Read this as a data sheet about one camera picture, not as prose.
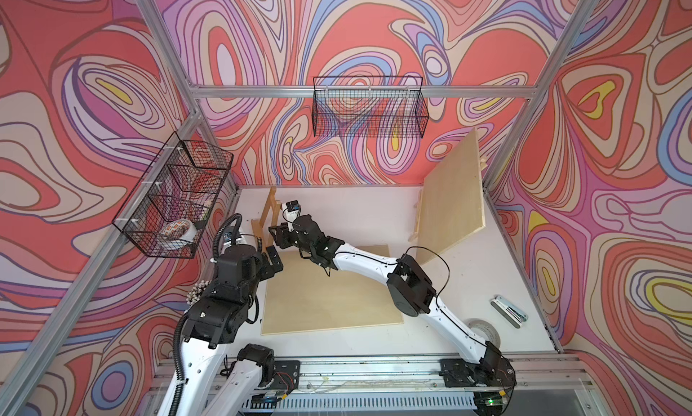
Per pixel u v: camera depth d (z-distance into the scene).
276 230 0.82
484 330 0.80
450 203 0.69
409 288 0.60
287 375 0.72
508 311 0.82
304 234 0.70
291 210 0.79
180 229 0.72
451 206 0.69
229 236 0.55
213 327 0.43
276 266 0.63
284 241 0.79
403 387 0.72
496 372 0.64
